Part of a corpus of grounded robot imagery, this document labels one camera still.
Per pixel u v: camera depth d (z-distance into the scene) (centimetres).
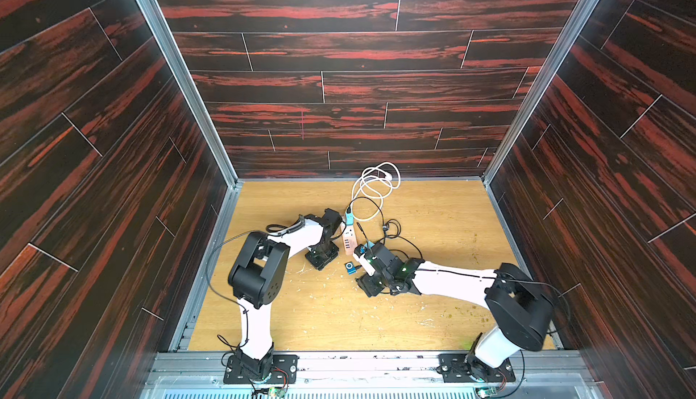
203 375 73
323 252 81
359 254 80
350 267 93
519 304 47
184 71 84
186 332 82
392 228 104
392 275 67
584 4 71
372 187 116
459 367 74
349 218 99
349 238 98
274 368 73
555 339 82
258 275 51
